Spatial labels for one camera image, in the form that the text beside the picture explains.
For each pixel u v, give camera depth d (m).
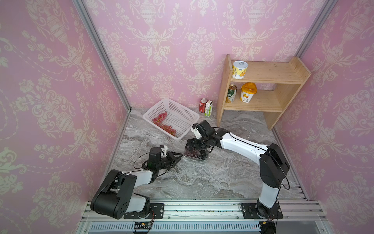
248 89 0.90
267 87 1.09
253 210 0.73
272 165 0.47
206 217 0.73
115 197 0.43
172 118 1.13
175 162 0.83
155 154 0.70
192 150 0.90
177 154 0.85
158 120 1.09
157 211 0.75
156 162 0.70
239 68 0.72
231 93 0.88
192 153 0.91
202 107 1.13
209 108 1.09
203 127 0.68
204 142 0.72
